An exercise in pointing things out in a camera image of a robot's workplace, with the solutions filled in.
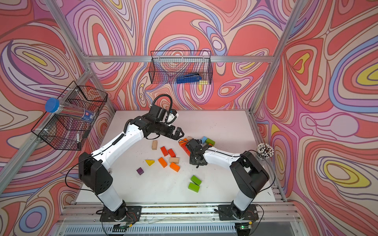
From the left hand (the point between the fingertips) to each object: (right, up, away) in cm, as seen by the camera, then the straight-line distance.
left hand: (179, 132), depth 80 cm
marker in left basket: (-50, -4, -9) cm, 51 cm away
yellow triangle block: (-19, -19, +10) cm, 29 cm away
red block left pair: (-11, -13, +15) cm, 23 cm away
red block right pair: (-6, -14, +13) cm, 20 cm away
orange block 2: (-11, -20, +10) cm, 25 cm away
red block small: (+2, -11, +18) cm, 21 cm away
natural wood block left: (-18, -9, +17) cm, 27 cm away
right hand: (+10, -20, +10) cm, 25 cm away
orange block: (+2, -7, +19) cm, 21 cm away
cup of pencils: (+45, -9, -5) cm, 46 cm away
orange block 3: (-3, -21, +8) cm, 23 cm away
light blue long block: (+15, -6, +18) cm, 24 cm away
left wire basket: (-56, +1, -5) cm, 56 cm away
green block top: (+19, -7, +19) cm, 28 cm away
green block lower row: (+8, -31, +1) cm, 32 cm away
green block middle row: (+9, -28, +2) cm, 29 cm away
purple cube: (-24, -23, +6) cm, 34 cm away
